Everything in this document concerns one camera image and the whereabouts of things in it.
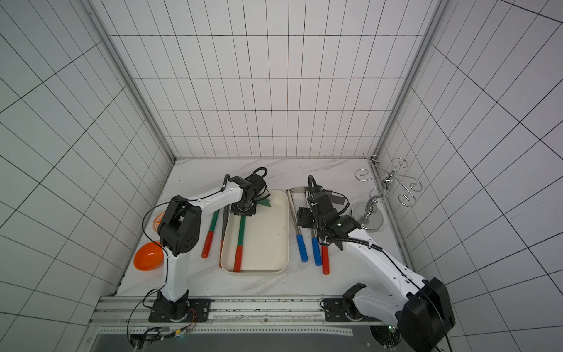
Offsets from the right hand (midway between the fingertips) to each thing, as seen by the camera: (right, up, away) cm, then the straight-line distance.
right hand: (305, 209), depth 82 cm
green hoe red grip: (-26, -18, +1) cm, 32 cm away
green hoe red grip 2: (-29, -5, -25) cm, 38 cm away
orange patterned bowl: (-62, -6, +9) cm, 63 cm away
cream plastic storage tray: (-16, -17, +5) cm, 24 cm away
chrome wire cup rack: (+28, -4, +11) cm, 30 cm away
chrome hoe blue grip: (+5, -16, +4) cm, 17 cm away
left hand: (-27, -4, +11) cm, 29 cm away
